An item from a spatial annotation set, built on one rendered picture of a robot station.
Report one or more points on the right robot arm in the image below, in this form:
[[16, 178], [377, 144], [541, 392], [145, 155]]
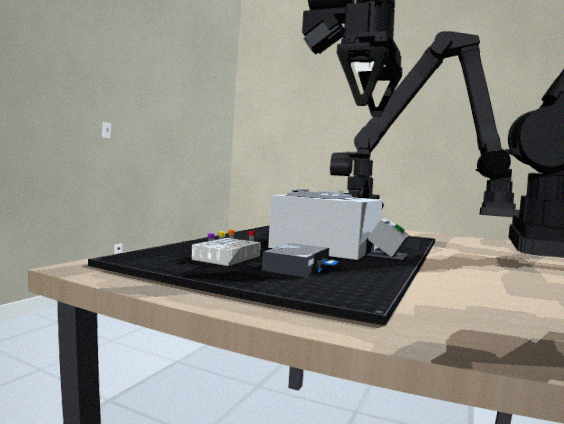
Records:
[[494, 160]]

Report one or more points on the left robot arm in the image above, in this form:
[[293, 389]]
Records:
[[536, 138]]

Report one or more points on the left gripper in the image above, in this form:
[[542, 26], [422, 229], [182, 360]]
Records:
[[381, 19]]

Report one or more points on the white tube rack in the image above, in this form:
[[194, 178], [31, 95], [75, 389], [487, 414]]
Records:
[[228, 253]]

